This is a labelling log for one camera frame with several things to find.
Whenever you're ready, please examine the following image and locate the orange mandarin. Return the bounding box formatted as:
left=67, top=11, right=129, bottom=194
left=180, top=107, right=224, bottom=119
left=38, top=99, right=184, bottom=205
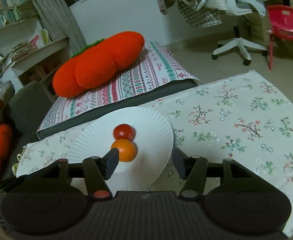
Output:
left=110, top=139, right=137, bottom=162

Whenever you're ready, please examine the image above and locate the red tomato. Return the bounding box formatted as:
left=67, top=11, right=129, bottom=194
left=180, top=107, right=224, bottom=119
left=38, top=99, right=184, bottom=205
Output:
left=113, top=124, right=136, bottom=141

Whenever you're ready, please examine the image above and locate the white paper plate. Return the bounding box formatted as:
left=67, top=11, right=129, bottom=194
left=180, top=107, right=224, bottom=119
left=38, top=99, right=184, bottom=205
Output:
left=66, top=107, right=174, bottom=193

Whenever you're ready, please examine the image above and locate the grey ottoman cushion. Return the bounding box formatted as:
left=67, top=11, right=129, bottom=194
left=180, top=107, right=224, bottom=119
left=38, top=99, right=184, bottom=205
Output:
left=37, top=79, right=197, bottom=140

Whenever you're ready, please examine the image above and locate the grey sofa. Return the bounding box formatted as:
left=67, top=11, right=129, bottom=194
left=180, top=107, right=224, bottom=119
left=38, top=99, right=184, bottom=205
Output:
left=0, top=81, right=53, bottom=180

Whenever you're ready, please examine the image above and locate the red pumpkin cushion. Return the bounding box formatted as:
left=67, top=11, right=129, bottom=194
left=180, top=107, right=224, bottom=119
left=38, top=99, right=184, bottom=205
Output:
left=52, top=31, right=145, bottom=98

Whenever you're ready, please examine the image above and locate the striped patterned cloth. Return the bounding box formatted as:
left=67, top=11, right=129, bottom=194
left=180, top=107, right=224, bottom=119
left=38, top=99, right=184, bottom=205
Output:
left=37, top=42, right=199, bottom=132

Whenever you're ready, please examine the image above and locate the white bookshelf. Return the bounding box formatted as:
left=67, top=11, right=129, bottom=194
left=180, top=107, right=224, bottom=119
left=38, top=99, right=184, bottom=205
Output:
left=0, top=0, right=69, bottom=100

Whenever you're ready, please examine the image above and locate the red plastic chair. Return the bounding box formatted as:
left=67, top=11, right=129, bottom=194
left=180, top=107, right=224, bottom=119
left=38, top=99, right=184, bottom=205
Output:
left=267, top=5, right=293, bottom=70

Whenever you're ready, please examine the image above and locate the white office chair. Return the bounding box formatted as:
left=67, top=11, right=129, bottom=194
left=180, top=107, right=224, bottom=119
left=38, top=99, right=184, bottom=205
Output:
left=211, top=0, right=268, bottom=66

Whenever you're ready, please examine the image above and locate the grey curtain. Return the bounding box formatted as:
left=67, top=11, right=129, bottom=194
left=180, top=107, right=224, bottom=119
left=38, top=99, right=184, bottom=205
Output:
left=31, top=0, right=86, bottom=54

